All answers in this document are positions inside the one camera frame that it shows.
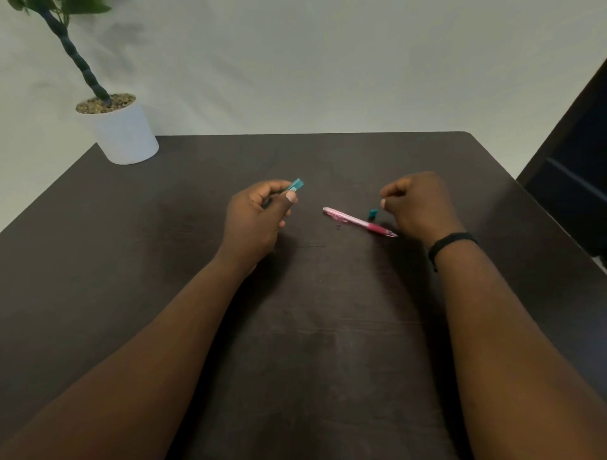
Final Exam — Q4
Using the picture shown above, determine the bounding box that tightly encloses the teal pencil lead case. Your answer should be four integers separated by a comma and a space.
263, 178, 304, 209

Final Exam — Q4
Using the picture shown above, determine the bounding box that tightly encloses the green artificial plant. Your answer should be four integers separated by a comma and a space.
7, 0, 114, 107

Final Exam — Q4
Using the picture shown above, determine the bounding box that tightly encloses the white plant pot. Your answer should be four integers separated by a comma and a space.
75, 92, 160, 166

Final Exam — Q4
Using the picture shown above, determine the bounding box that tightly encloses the pink mechanical pencil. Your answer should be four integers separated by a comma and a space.
322, 206, 398, 239

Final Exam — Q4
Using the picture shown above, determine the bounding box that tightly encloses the black wristband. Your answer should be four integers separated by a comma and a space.
427, 232, 479, 272

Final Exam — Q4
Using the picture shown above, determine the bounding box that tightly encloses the person's left hand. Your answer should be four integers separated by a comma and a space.
216, 179, 300, 278

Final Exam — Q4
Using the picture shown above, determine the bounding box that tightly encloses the person's right hand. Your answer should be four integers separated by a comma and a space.
379, 171, 468, 250

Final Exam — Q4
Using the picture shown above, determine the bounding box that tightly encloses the person's left forearm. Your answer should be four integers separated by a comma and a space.
0, 258, 266, 460

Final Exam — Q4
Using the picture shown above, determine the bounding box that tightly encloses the person's right forearm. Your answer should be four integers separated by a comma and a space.
429, 239, 607, 460

